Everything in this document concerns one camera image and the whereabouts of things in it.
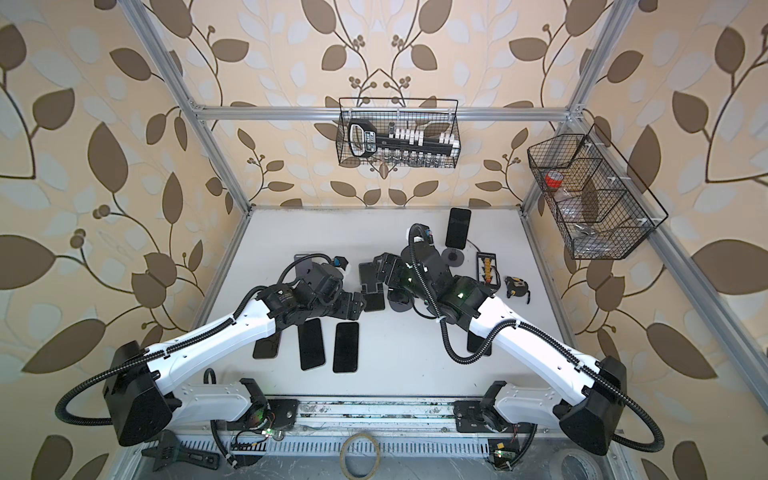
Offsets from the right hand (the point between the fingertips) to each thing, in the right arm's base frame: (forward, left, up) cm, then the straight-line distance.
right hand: (386, 265), depth 71 cm
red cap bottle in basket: (+27, -49, +3) cm, 56 cm away
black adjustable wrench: (-33, +52, -26) cm, 67 cm away
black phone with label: (-9, +13, -29) cm, 33 cm away
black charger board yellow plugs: (+13, -34, -25) cm, 44 cm away
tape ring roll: (-34, +11, -27) cm, 45 cm away
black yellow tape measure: (+7, -41, -24) cm, 48 cm away
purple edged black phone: (-9, -25, -29) cm, 40 cm away
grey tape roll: (-38, -43, -28) cm, 64 cm away
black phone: (-8, +23, -28) cm, 38 cm away
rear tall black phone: (+25, -24, -15) cm, 38 cm away
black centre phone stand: (+4, +5, -20) cm, 21 cm away
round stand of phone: (+4, -4, -25) cm, 26 cm away
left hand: (-3, +8, -12) cm, 15 cm away
